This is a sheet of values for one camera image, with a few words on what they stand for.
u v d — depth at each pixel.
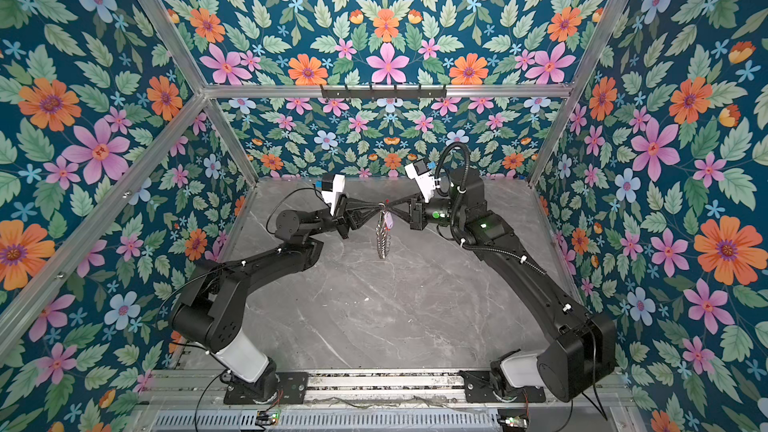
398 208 0.66
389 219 0.69
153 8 0.74
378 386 0.75
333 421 0.77
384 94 0.93
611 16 0.75
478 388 0.73
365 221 0.68
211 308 0.46
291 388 0.74
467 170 0.51
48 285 0.53
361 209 0.67
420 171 0.61
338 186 0.62
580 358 0.39
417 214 0.60
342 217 0.64
